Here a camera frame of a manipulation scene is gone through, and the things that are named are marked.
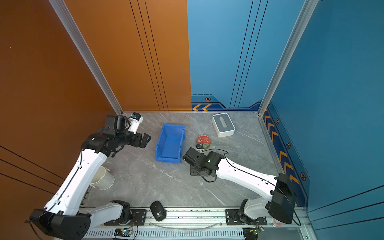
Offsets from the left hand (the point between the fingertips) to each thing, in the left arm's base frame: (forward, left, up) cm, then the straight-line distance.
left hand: (142, 133), depth 75 cm
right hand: (-14, -26, -14) cm, 33 cm away
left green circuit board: (-39, +7, -27) cm, 48 cm away
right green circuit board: (-38, -57, -25) cm, 72 cm away
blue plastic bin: (+7, -9, -26) cm, 28 cm away
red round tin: (+12, -33, -22) cm, 42 cm away
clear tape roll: (-35, -67, -25) cm, 80 cm away
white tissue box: (+23, -46, -21) cm, 56 cm away
